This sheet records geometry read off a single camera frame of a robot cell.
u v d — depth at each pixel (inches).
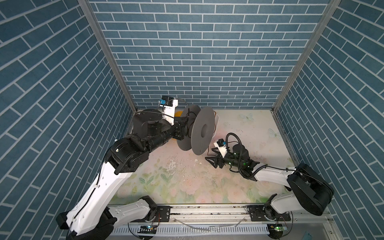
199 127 20.4
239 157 25.6
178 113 18.9
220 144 28.4
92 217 13.9
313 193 17.1
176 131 18.9
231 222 28.4
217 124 41.0
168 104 17.7
